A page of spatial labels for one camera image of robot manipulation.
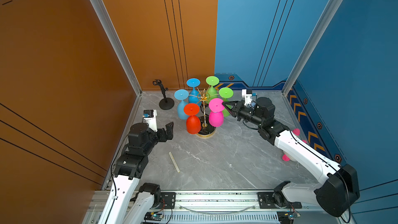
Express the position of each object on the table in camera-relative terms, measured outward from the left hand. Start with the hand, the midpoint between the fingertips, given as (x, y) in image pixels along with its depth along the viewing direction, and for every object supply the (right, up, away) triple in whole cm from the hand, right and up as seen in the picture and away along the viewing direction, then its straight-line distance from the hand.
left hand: (164, 121), depth 72 cm
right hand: (+27, +8, -1) cm, 28 cm away
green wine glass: (+23, +14, +18) cm, 32 cm away
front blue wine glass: (+7, +13, +7) cm, 16 cm away
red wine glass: (+13, -2, +7) cm, 15 cm away
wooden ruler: (+2, -24, +13) cm, 28 cm away
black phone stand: (-8, +9, +39) cm, 41 cm away
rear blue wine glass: (+14, +12, +7) cm, 19 cm away
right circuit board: (+57, -44, -1) cm, 72 cm away
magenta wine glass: (+25, +2, +5) cm, 25 cm away
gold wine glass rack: (+20, -9, +25) cm, 33 cm away
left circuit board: (-5, -44, -1) cm, 44 cm away
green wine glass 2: (+30, +14, +7) cm, 34 cm away
